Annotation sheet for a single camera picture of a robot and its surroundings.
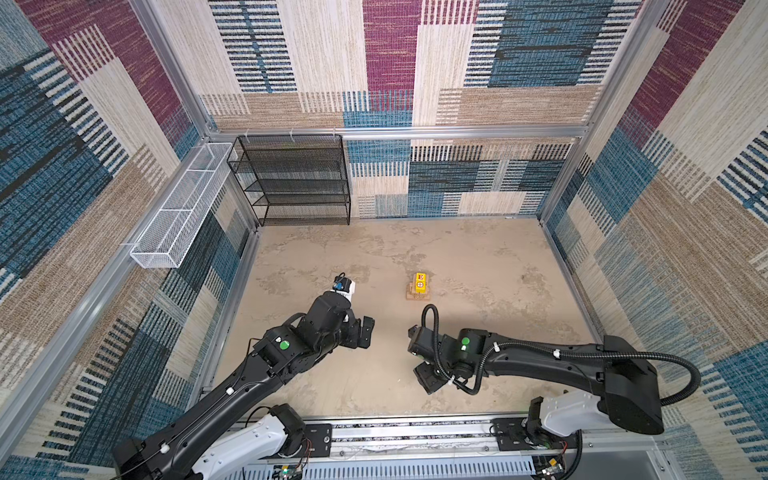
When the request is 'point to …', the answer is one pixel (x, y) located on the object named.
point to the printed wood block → (427, 288)
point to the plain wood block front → (411, 292)
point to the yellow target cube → (421, 283)
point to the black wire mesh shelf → (294, 179)
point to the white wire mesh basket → (168, 238)
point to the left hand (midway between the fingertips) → (359, 315)
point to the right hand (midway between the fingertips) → (433, 378)
